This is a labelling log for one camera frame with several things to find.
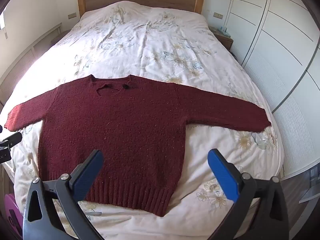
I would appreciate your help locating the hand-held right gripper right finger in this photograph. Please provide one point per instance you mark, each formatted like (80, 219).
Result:
(225, 177)

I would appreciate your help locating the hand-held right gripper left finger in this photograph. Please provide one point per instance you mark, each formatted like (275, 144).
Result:
(87, 177)

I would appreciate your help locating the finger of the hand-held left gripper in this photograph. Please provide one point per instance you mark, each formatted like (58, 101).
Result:
(12, 140)

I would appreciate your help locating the dark red knit sweater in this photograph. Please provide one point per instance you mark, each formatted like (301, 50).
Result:
(125, 130)

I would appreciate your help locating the pink object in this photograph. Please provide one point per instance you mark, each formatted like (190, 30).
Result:
(12, 212)

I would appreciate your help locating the wooden nightstand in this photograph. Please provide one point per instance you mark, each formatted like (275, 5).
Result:
(225, 42)

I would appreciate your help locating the blue item on nightstand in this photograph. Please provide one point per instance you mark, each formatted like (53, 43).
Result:
(223, 31)

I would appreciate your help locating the white floral bed duvet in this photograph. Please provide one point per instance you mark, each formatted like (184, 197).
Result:
(150, 42)

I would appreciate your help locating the wall socket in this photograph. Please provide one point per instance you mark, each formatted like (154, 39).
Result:
(218, 15)
(72, 15)

